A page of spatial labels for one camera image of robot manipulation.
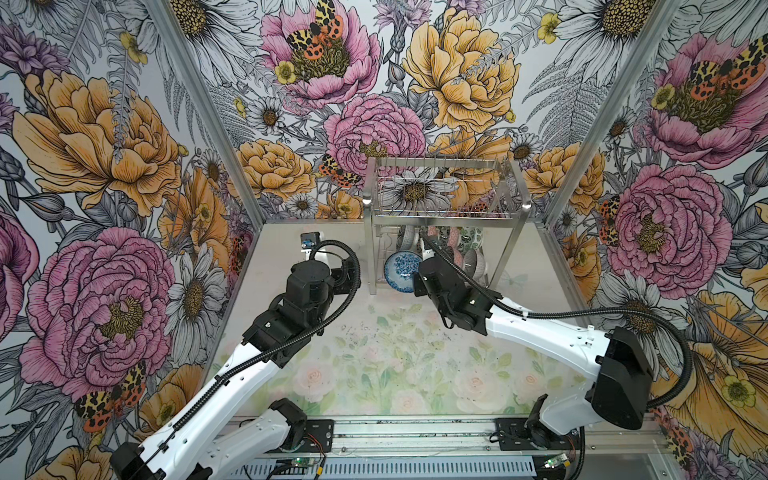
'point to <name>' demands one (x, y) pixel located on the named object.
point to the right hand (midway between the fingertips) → (422, 273)
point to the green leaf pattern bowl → (470, 238)
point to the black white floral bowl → (453, 239)
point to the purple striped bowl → (475, 266)
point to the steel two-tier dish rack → (443, 191)
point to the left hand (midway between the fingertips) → (336, 267)
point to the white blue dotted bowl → (400, 268)
